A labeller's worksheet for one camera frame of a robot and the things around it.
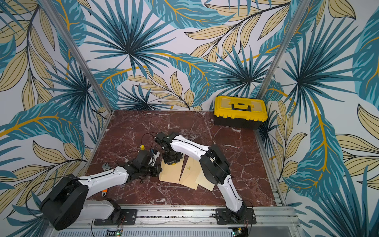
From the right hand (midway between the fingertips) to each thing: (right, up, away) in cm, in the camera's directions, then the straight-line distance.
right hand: (171, 162), depth 88 cm
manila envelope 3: (+18, -10, -2) cm, 21 cm away
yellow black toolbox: (+42, +31, +12) cm, 53 cm away
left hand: (-6, -5, -2) cm, 8 cm away
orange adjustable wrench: (-40, -3, +1) cm, 40 cm away
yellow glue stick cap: (-20, +8, +9) cm, 24 cm away
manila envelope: (0, -6, -1) cm, 6 cm away
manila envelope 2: (+11, -6, +1) cm, 13 cm away
